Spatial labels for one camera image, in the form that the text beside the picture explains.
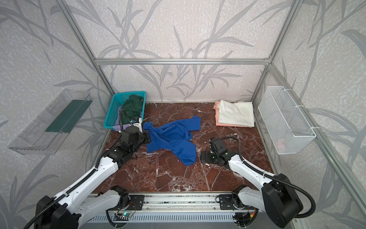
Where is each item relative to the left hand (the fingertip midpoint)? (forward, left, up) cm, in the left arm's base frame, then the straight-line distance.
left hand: (151, 126), depth 81 cm
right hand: (-9, -33, -15) cm, 37 cm away
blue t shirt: (+3, -12, -18) cm, 22 cm away
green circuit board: (-40, +9, -20) cm, 46 cm away
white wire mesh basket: (-12, -65, +16) cm, 68 cm away
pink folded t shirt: (+32, -43, -18) cm, 56 cm away
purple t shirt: (+6, +27, -12) cm, 30 cm away
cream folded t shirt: (+23, -59, -16) cm, 65 cm away
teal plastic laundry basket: (+33, +38, -15) cm, 53 cm away
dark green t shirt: (+26, +23, -15) cm, 38 cm away
